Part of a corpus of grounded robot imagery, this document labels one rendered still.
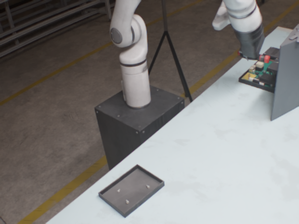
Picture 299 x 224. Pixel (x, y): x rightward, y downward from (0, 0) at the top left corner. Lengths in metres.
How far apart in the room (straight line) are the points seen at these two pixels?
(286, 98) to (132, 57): 0.51
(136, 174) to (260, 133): 0.31
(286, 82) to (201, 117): 0.24
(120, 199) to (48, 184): 1.57
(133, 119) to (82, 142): 1.37
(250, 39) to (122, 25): 0.39
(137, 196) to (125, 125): 0.48
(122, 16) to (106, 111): 0.37
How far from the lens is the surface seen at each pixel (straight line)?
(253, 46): 0.82
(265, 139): 0.77
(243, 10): 0.71
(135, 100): 1.11
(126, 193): 0.64
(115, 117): 1.12
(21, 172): 2.36
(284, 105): 0.84
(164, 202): 0.62
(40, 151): 2.47
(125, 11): 0.95
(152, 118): 1.08
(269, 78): 0.95
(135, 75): 1.06
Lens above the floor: 1.49
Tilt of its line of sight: 34 degrees down
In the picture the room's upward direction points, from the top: 8 degrees counter-clockwise
